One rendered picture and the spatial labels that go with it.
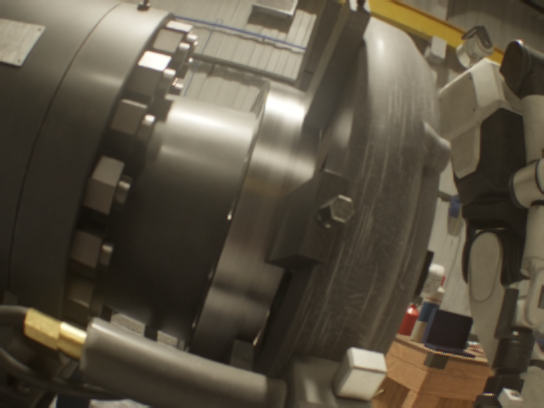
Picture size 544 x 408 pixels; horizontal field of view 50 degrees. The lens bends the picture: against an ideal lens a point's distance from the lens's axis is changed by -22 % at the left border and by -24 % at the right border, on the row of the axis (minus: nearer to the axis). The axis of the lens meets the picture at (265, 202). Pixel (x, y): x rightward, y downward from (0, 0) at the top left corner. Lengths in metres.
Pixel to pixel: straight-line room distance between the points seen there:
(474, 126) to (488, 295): 0.36
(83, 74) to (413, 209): 0.40
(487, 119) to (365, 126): 0.71
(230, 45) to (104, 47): 11.44
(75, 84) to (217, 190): 0.24
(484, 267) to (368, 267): 0.70
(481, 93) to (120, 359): 1.00
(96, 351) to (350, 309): 0.26
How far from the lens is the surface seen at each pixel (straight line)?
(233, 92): 12.03
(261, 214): 0.82
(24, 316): 0.66
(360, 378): 0.62
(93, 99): 0.79
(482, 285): 1.35
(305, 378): 0.65
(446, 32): 12.39
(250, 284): 0.83
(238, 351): 0.84
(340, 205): 0.59
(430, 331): 2.02
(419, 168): 0.73
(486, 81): 1.42
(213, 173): 0.89
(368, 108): 0.74
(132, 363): 0.62
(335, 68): 0.85
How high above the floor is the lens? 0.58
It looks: 5 degrees up
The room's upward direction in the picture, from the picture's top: 18 degrees clockwise
